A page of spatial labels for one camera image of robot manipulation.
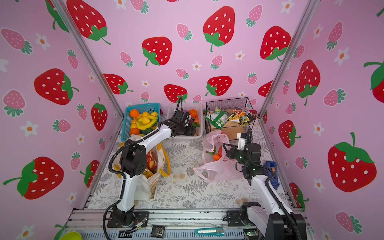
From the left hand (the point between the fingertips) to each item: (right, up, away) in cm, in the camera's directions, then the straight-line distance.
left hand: (192, 130), depth 98 cm
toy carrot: (+15, -17, -4) cm, 23 cm away
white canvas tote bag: (-18, -18, -18) cm, 31 cm away
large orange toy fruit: (-42, -1, +8) cm, 43 cm away
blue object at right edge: (+48, -21, -12) cm, 53 cm away
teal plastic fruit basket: (-40, +8, +12) cm, 42 cm away
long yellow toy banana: (-33, +3, +8) cm, 34 cm away
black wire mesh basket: (+25, 0, -4) cm, 26 cm away
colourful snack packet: (+31, +8, -8) cm, 33 cm away
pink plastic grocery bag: (+13, -18, -23) cm, 32 cm away
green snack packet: (+17, +8, -5) cm, 19 cm away
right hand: (+17, -8, -18) cm, 26 cm away
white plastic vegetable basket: (+3, +6, +12) cm, 14 cm away
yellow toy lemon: (-35, +7, +10) cm, 37 cm away
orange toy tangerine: (-45, +13, +14) cm, 49 cm away
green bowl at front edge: (-54, -48, -30) cm, 79 cm away
